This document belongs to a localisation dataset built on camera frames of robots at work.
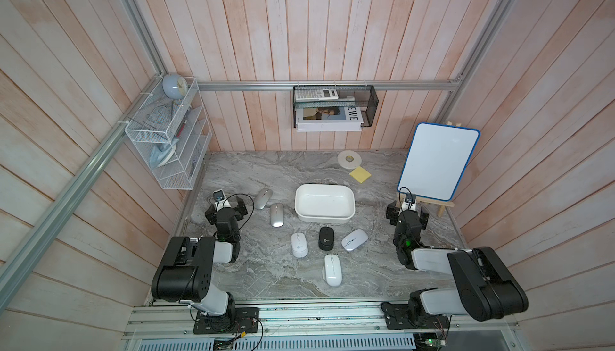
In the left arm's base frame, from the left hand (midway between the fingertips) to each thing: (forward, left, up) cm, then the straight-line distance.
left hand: (227, 201), depth 93 cm
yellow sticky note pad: (+20, -57, -8) cm, 61 cm away
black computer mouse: (-13, -39, -5) cm, 41 cm away
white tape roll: (+30, -53, -8) cm, 62 cm away
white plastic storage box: (+4, -39, -8) cm, 40 cm away
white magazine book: (+26, -42, +21) cm, 53 cm away
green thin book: (+28, -47, +27) cm, 61 cm away
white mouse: (-16, -29, -5) cm, 33 cm away
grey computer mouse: (+6, -13, -7) cm, 16 cm away
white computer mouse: (-13, -50, -6) cm, 52 cm away
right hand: (-1, -70, +2) cm, 70 cm away
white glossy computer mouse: (-26, -40, -5) cm, 48 cm away
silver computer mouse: (-3, -20, -6) cm, 21 cm away
